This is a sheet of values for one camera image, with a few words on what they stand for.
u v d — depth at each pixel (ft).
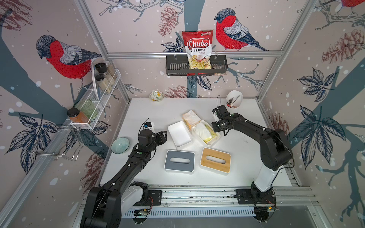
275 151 1.58
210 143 2.95
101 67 2.56
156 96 4.01
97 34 2.68
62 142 1.88
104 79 2.52
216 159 2.79
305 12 2.44
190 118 3.36
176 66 3.11
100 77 2.49
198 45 2.62
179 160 2.89
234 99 3.45
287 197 2.45
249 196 2.36
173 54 2.96
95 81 2.29
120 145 3.00
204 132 3.03
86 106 2.28
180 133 3.21
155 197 2.40
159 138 2.48
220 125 2.60
